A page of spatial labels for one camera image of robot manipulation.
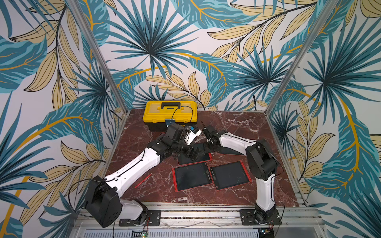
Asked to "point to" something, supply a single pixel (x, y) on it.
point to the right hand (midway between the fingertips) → (208, 148)
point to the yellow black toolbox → (185, 112)
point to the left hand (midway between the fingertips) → (198, 149)
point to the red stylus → (143, 180)
